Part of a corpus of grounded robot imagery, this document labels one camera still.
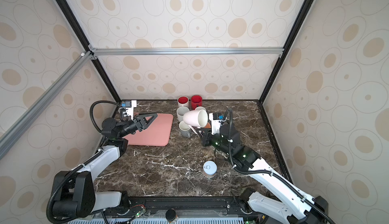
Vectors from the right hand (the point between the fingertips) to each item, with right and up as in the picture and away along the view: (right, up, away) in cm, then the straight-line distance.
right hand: (198, 130), depth 69 cm
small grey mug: (-8, -2, +23) cm, 25 cm away
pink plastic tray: (-26, -6, +31) cm, 41 cm away
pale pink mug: (-1, +6, -4) cm, 7 cm away
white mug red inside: (-11, +17, +40) cm, 44 cm away
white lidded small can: (+6, -22, +12) cm, 25 cm away
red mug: (-1, +17, +40) cm, 44 cm away
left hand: (-19, +6, 0) cm, 20 cm away
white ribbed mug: (+1, +12, +37) cm, 39 cm away
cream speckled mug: (-12, +9, +36) cm, 39 cm away
